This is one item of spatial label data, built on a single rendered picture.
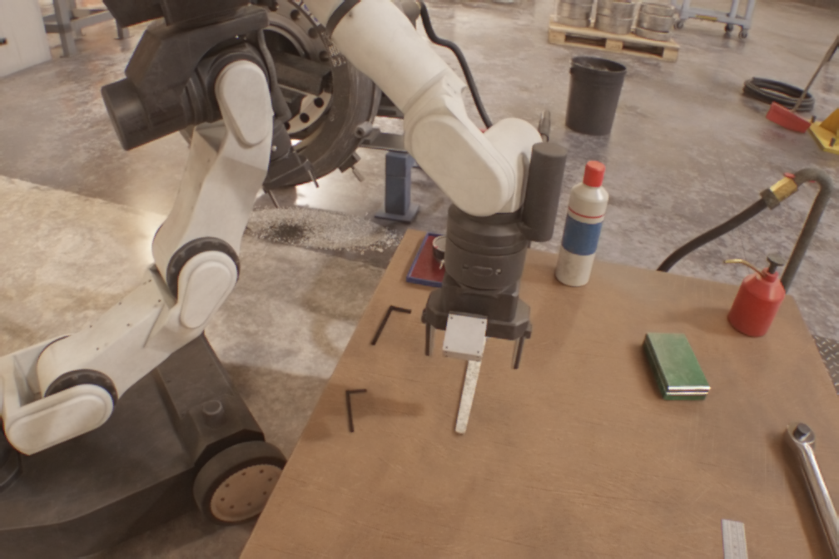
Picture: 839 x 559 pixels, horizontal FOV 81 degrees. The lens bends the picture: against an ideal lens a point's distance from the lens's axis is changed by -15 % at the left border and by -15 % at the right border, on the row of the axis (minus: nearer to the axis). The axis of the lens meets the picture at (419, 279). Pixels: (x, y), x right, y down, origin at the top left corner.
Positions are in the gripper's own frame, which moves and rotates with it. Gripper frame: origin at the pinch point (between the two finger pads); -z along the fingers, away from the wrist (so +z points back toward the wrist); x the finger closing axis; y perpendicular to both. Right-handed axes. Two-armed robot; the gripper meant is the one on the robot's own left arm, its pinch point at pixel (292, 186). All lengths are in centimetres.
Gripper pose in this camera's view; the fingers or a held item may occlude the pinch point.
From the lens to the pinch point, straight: 139.1
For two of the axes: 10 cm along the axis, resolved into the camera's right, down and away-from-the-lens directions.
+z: -2.6, -6.8, -6.9
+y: -4.1, -5.7, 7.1
